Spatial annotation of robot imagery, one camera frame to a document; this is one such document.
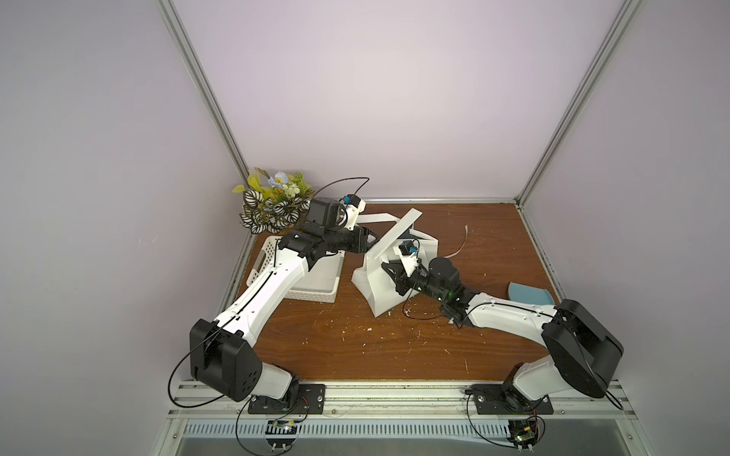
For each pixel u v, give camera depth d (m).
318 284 0.95
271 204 0.86
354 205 0.68
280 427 0.72
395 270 0.74
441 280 0.63
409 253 0.69
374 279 0.79
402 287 0.72
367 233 0.70
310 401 0.73
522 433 0.70
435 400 0.74
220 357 0.40
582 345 0.46
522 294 0.93
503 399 0.66
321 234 0.60
